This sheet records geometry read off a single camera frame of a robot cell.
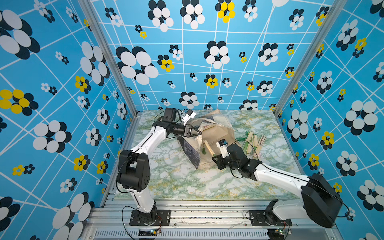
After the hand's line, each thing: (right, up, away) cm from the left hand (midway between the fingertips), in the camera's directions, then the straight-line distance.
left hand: (201, 132), depth 79 cm
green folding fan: (+32, -10, +20) cm, 38 cm away
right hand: (+8, -14, +5) cm, 17 cm away
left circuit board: (-27, -48, -7) cm, 56 cm away
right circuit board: (+35, -48, -9) cm, 60 cm away
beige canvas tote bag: (+1, -10, +12) cm, 16 cm away
